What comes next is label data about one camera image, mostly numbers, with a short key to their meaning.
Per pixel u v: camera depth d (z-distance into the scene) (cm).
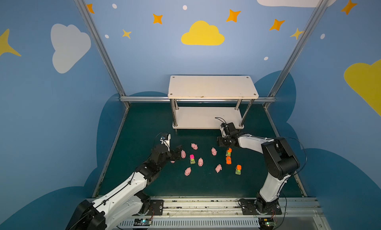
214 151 93
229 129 80
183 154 91
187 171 86
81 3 70
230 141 74
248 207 75
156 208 74
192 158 90
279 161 50
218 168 86
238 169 86
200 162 88
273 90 114
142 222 70
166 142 71
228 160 91
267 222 71
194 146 96
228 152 93
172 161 89
